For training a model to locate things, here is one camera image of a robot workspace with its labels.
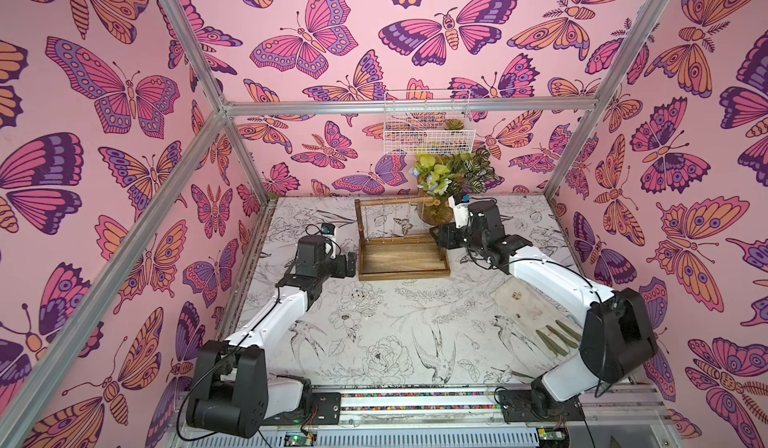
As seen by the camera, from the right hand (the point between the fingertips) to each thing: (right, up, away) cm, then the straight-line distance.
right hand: (442, 225), depth 86 cm
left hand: (-29, -8, +3) cm, 30 cm away
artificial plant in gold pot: (+7, +18, +20) cm, 27 cm away
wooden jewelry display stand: (-13, -11, +17) cm, 24 cm away
